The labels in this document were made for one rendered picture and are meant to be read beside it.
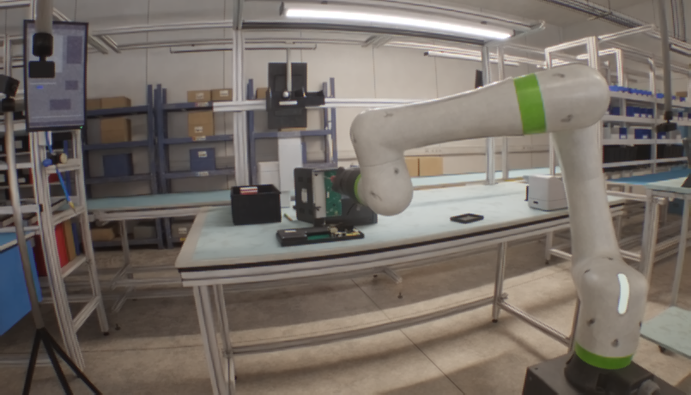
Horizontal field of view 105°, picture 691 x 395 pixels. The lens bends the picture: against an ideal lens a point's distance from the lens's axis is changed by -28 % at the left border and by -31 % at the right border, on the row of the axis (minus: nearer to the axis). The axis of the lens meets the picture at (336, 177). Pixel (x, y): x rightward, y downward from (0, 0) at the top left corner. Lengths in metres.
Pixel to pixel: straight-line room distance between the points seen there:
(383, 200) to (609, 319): 0.52
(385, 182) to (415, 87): 5.38
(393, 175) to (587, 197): 0.45
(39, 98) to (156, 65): 3.76
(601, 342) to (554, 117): 0.44
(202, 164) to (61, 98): 3.17
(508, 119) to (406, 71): 5.42
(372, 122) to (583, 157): 0.48
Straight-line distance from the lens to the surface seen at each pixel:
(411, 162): 4.84
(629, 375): 0.84
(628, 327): 0.80
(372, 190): 0.77
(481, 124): 0.70
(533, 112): 0.68
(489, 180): 2.43
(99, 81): 5.75
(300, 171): 1.41
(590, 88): 0.70
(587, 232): 0.90
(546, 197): 1.58
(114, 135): 5.08
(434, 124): 0.71
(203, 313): 1.23
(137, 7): 5.88
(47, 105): 1.92
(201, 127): 4.84
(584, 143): 0.87
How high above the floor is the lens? 1.31
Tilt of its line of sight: 6 degrees down
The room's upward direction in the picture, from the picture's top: 2 degrees counter-clockwise
